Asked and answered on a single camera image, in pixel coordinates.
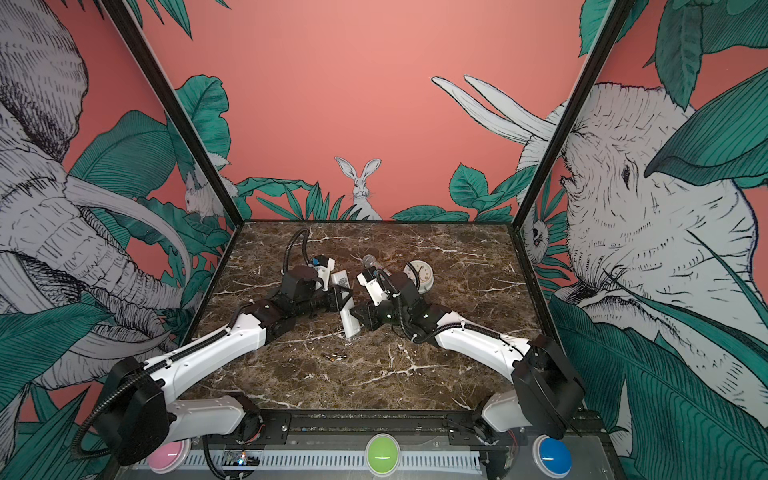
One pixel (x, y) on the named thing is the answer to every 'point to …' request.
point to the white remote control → (349, 312)
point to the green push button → (382, 454)
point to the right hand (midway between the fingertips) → (348, 310)
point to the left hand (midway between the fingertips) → (353, 289)
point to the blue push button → (552, 456)
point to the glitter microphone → (370, 261)
